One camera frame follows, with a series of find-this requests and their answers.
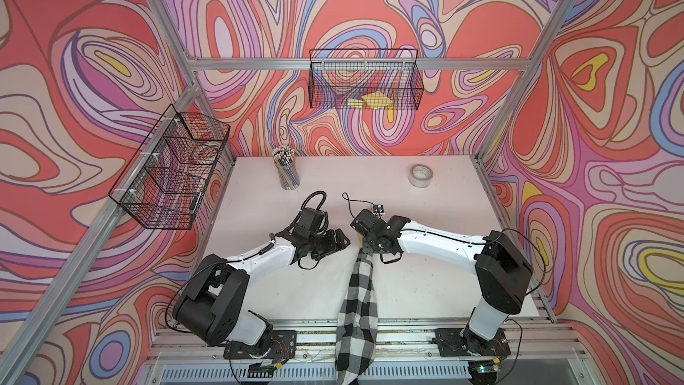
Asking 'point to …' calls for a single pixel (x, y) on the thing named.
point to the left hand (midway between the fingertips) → (346, 247)
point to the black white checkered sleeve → (356, 331)
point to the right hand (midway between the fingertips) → (375, 249)
